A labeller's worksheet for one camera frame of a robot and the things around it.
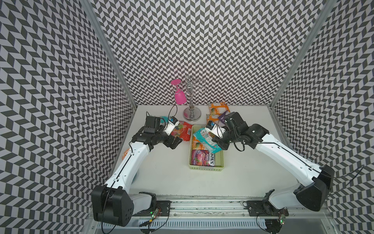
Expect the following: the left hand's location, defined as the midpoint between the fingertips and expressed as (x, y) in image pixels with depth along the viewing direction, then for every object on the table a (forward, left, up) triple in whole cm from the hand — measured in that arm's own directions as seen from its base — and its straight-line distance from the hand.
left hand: (173, 136), depth 80 cm
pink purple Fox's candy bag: (-6, -15, -14) cm, 22 cm away
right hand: (-5, -23, +4) cm, 23 cm away
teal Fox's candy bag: (-4, -18, +5) cm, 19 cm away
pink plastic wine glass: (+34, -1, -1) cm, 34 cm away
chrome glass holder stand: (+31, -10, -16) cm, 36 cm away
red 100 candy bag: (+13, -4, -13) cm, 19 cm away
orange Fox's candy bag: (+2, -13, -15) cm, 20 cm away
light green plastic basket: (-4, -27, -17) cm, 33 cm away
